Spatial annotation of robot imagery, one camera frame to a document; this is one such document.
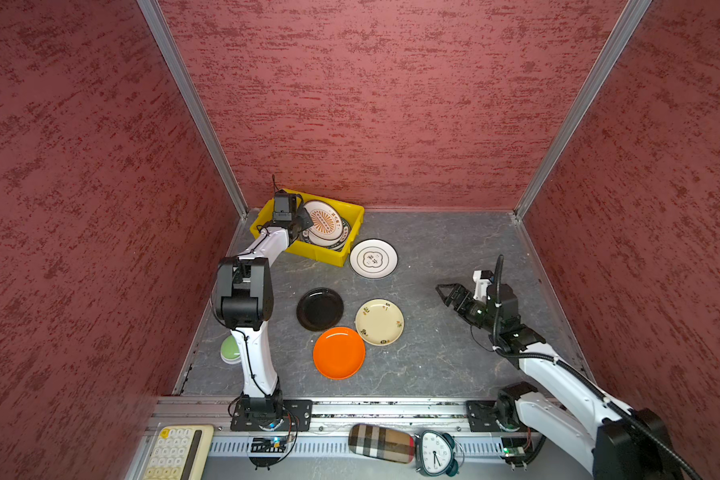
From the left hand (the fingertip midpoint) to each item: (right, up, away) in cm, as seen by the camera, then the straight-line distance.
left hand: (306, 221), depth 102 cm
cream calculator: (-22, -56, -34) cm, 69 cm away
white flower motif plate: (+24, -13, +5) cm, 28 cm away
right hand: (+42, -24, -18) cm, 52 cm away
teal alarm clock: (+37, -55, -36) cm, 75 cm away
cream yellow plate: (+25, -33, -9) cm, 42 cm away
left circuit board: (-3, -57, -31) cm, 65 cm away
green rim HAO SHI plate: (+8, -8, +4) cm, 12 cm away
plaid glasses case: (+25, -54, -34) cm, 69 cm away
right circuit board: (+57, -57, -31) cm, 86 cm away
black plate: (+6, -29, -9) cm, 31 cm away
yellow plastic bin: (+17, +3, +9) cm, 19 cm away
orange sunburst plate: (+6, 0, +8) cm, 10 cm away
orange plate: (+13, -40, -17) cm, 45 cm away
